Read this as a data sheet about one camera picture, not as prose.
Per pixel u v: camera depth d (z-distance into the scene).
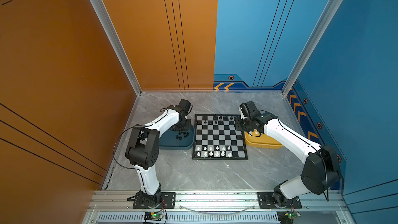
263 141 0.84
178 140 0.94
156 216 0.71
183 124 0.81
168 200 0.73
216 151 0.85
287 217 0.70
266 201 0.72
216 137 0.94
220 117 1.02
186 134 0.97
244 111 0.68
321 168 0.45
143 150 0.49
